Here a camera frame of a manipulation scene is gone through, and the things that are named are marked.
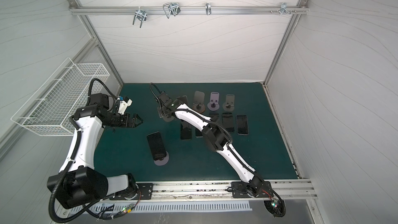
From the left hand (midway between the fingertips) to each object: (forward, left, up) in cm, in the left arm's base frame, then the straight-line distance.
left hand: (136, 118), depth 78 cm
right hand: (+17, -11, -11) cm, 23 cm away
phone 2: (-11, -11, -8) cm, 17 cm away
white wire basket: (-7, +30, +15) cm, 34 cm away
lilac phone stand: (+24, -41, -20) cm, 51 cm away
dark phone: (+3, -24, -17) cm, 29 cm away
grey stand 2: (-15, -13, -20) cm, 28 cm away
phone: (-6, -39, +13) cm, 42 cm away
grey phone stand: (+21, -51, -16) cm, 57 cm away
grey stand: (+13, -9, -21) cm, 26 cm away
